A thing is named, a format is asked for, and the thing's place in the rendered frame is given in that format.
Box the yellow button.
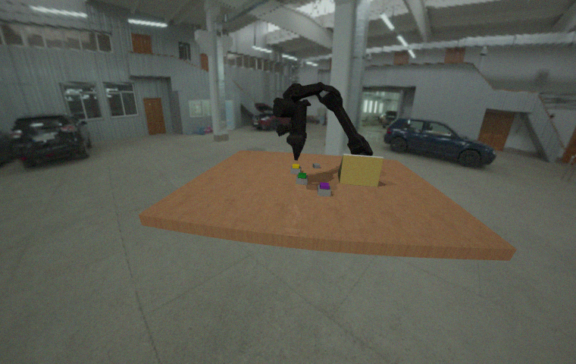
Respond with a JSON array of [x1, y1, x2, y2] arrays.
[[290, 164, 302, 174]]

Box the green button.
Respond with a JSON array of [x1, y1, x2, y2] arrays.
[[296, 173, 308, 185]]

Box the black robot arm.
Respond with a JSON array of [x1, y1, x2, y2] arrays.
[[273, 82, 373, 155]]

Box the purple button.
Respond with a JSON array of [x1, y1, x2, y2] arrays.
[[318, 182, 330, 197]]

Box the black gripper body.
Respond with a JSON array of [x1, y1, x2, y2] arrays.
[[286, 118, 307, 143]]

